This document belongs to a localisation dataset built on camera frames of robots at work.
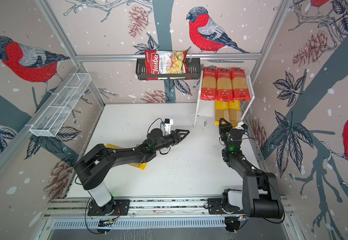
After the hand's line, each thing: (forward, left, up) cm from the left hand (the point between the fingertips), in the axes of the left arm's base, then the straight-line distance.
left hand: (188, 134), depth 76 cm
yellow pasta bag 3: (-8, +27, -22) cm, 36 cm away
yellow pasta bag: (+18, -30, -3) cm, 35 cm away
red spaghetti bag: (+19, -11, +13) cm, 25 cm away
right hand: (+11, -18, -1) cm, 21 cm away
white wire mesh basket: (+12, +68, +8) cm, 70 cm away
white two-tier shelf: (+23, -14, -5) cm, 27 cm away
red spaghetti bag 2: (+23, -20, +13) cm, 34 cm away
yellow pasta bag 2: (+19, -22, -4) cm, 30 cm away
